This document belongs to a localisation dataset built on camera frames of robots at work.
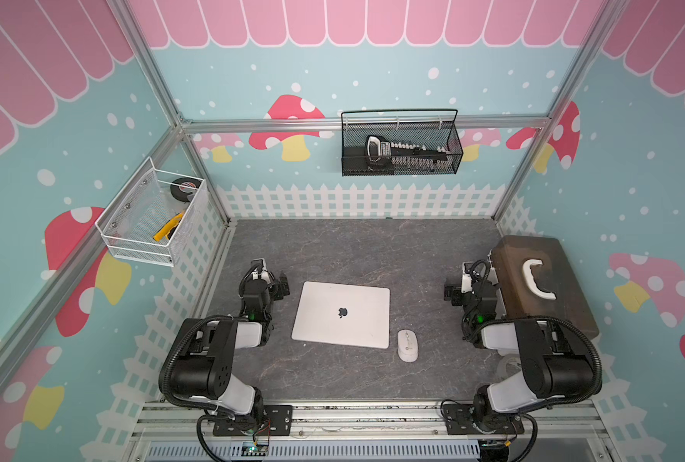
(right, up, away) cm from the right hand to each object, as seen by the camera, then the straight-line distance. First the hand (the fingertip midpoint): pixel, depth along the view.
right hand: (463, 277), depth 94 cm
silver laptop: (-40, -12, -2) cm, 41 cm away
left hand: (-64, 0, 0) cm, 64 cm away
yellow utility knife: (-83, +15, -22) cm, 87 cm away
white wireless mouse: (-20, -19, -9) cm, 29 cm away
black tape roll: (-84, +25, -14) cm, 89 cm away
